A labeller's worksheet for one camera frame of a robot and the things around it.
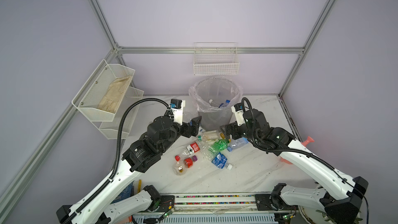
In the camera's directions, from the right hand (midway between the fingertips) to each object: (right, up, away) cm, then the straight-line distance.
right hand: (226, 124), depth 71 cm
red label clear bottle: (-17, -15, +15) cm, 28 cm away
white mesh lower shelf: (-56, -3, +4) cm, 57 cm away
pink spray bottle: (+48, -10, +12) cm, 51 cm away
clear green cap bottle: (-7, -10, +24) cm, 27 cm away
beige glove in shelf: (-58, +17, +10) cm, 61 cm away
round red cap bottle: (-23, -23, +7) cm, 34 cm away
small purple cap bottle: (-16, -21, +15) cm, 30 cm away
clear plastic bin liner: (-3, +17, +29) cm, 34 cm away
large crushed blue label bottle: (+9, -14, +21) cm, 27 cm away
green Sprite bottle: (-1, -14, +18) cm, 23 cm away
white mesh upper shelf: (-64, +13, +6) cm, 66 cm away
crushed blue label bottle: (-2, -21, +11) cm, 24 cm away
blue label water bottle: (-3, +11, +30) cm, 32 cm away
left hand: (-16, +4, -9) cm, 19 cm away
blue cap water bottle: (+2, +10, +24) cm, 26 cm away
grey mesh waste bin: (-5, 0, +21) cm, 22 cm away
